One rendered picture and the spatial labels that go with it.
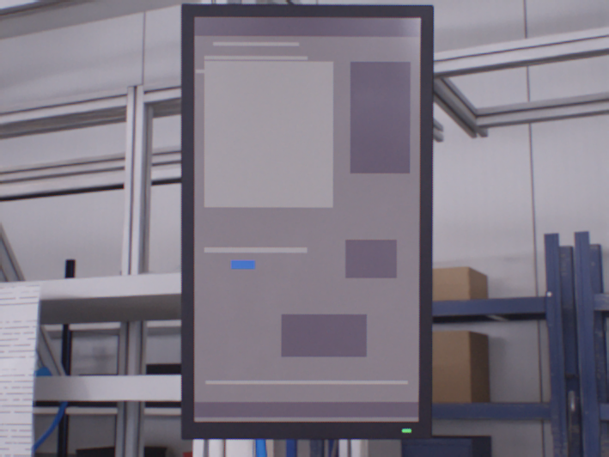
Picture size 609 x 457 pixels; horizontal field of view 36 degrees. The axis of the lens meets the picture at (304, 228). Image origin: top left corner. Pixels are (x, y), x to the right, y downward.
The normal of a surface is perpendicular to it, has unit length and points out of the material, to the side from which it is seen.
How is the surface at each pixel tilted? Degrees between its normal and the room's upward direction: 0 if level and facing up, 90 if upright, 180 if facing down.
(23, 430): 92
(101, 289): 90
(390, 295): 101
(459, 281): 90
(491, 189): 90
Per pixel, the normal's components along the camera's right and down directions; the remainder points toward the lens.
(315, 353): 0.01, 0.02
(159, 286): -0.41, -0.16
